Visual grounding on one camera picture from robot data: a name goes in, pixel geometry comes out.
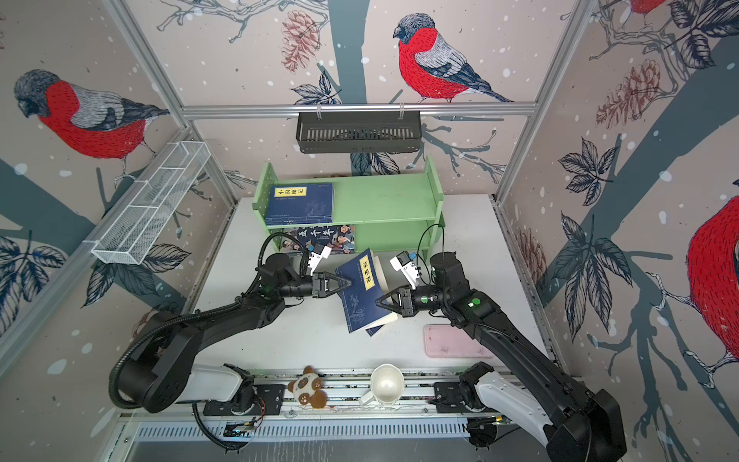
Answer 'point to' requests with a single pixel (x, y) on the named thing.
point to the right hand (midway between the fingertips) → (376, 307)
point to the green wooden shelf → (392, 213)
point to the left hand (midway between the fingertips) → (347, 289)
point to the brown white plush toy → (306, 388)
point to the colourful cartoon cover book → (341, 239)
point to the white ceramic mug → (387, 384)
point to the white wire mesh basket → (124, 242)
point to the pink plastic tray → (449, 341)
